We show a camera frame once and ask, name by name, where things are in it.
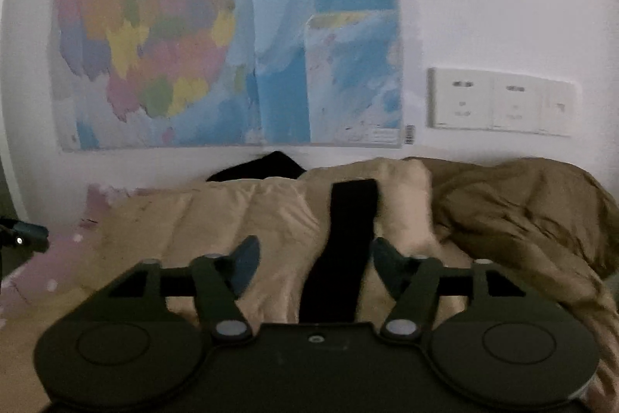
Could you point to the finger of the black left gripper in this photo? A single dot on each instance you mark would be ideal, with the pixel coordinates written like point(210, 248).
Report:
point(20, 234)

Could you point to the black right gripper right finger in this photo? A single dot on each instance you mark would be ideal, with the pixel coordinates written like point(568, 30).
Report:
point(413, 283)

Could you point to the pink floral bed sheet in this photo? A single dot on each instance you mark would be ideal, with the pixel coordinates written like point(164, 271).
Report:
point(40, 275)

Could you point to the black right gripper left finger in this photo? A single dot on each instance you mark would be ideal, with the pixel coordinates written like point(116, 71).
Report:
point(219, 282)

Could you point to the tan puffer down jacket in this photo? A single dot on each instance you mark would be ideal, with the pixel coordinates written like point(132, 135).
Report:
point(549, 223)

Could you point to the colourful wall map poster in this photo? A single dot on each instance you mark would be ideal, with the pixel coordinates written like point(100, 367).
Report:
point(181, 73)

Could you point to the white wall socket panel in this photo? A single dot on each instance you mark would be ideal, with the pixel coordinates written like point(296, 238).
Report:
point(467, 99)

